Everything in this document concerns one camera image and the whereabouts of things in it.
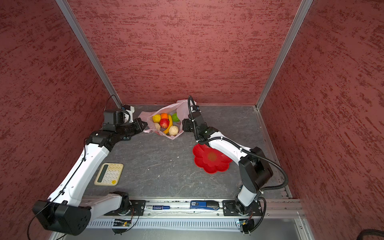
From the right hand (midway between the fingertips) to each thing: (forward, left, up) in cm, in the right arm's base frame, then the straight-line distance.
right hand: (185, 124), depth 86 cm
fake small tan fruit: (+10, +20, -14) cm, 27 cm away
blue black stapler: (-39, -9, -15) cm, 43 cm away
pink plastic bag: (+11, +3, +3) cm, 12 cm away
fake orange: (+18, +17, -13) cm, 28 cm away
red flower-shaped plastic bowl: (-14, -15, -20) cm, 29 cm away
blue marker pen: (-39, +14, -18) cm, 46 cm away
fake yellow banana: (+13, +12, -16) cm, 24 cm away
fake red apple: (+12, +16, -13) cm, 24 cm away
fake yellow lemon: (+17, +22, -13) cm, 31 cm away
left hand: (-7, +19, +7) cm, 21 cm away
